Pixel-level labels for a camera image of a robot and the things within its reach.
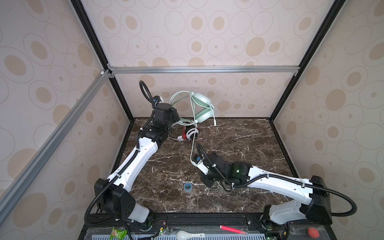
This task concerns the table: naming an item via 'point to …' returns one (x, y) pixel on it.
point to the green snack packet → (117, 234)
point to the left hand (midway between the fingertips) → (176, 105)
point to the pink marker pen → (234, 230)
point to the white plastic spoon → (182, 235)
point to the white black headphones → (179, 132)
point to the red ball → (313, 232)
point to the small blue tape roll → (188, 187)
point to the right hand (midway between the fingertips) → (199, 173)
